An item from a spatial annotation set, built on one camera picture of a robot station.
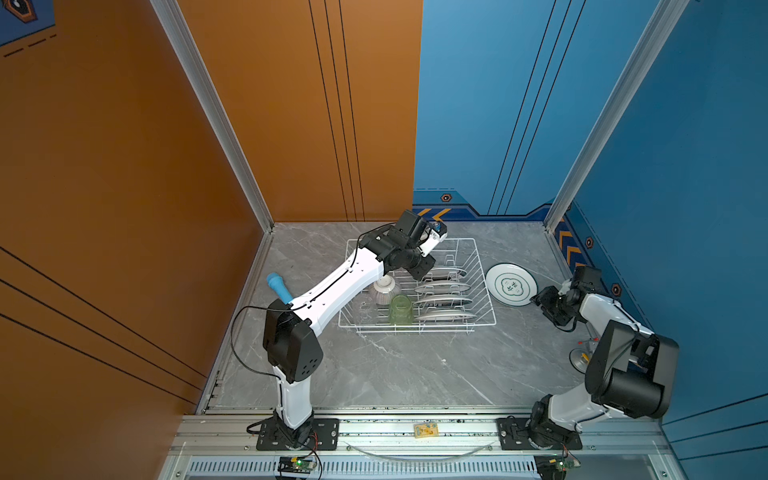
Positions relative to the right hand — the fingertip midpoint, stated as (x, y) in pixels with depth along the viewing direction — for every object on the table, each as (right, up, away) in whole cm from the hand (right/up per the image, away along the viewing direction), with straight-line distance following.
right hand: (535, 302), depth 92 cm
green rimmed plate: (-4, +4, +10) cm, 12 cm away
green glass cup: (-42, -1, -7) cm, 43 cm away
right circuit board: (-6, -36, -22) cm, 42 cm away
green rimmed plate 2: (-30, +1, -7) cm, 31 cm away
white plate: (-30, -1, -13) cm, 33 cm away
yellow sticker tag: (-36, -29, -18) cm, 50 cm away
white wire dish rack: (-21, +13, +13) cm, 28 cm away
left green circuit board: (-68, -35, -21) cm, 79 cm away
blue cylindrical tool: (-82, +4, +5) cm, 82 cm away
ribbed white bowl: (-47, +4, +2) cm, 47 cm away
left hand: (-35, +14, -10) cm, 39 cm away
